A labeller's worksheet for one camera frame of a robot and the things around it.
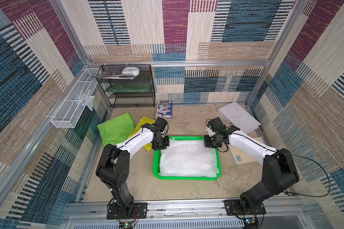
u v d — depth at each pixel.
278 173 0.44
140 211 0.73
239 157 0.91
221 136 0.64
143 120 1.08
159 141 0.76
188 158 0.83
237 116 1.08
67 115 0.90
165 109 1.15
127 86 1.07
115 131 1.08
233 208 0.73
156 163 0.82
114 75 0.92
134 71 0.89
